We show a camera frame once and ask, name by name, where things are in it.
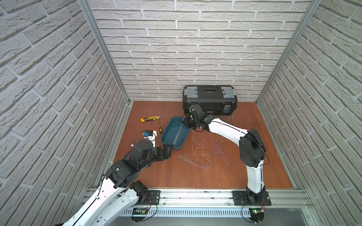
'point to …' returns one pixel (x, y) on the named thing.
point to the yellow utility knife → (150, 118)
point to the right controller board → (257, 214)
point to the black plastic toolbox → (217, 100)
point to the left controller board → (139, 211)
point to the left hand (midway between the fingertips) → (169, 145)
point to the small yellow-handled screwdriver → (160, 127)
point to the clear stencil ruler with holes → (194, 162)
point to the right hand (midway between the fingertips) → (182, 120)
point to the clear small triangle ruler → (207, 158)
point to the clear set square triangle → (198, 146)
